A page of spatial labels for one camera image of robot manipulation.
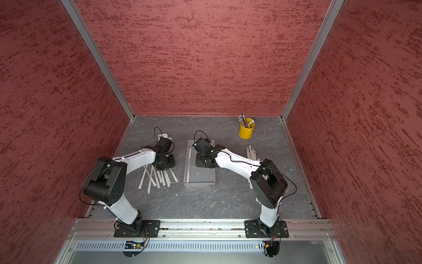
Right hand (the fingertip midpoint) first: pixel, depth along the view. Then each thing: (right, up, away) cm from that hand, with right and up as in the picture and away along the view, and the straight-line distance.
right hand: (201, 165), depth 88 cm
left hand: (-18, -3, +6) cm, 20 cm away
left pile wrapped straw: (-29, -7, +2) cm, 30 cm away
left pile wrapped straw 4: (-19, -8, +2) cm, 21 cm away
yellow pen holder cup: (+27, +18, +15) cm, 36 cm away
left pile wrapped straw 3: (-22, -8, +2) cm, 24 cm away
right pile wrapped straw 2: (+32, +4, +13) cm, 35 cm away
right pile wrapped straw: (+29, +5, +13) cm, 32 cm away
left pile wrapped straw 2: (-27, -5, +4) cm, 28 cm away
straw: (-8, -6, +4) cm, 11 cm away
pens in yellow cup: (+23, +27, +10) cm, 37 cm away
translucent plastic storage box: (-4, -7, +4) cm, 9 cm away
